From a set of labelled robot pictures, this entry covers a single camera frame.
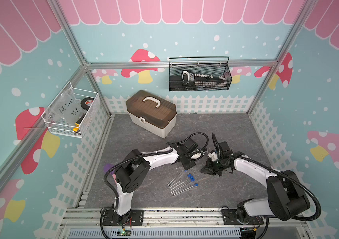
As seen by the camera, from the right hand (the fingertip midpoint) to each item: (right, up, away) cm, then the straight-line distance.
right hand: (201, 170), depth 85 cm
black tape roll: (-63, +38, -6) cm, 74 cm away
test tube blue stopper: (-6, -4, +3) cm, 8 cm away
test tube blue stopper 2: (-3, -8, 0) cm, 9 cm away
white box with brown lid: (-28, +34, +6) cm, 44 cm away
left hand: (-6, +3, +5) cm, 8 cm away
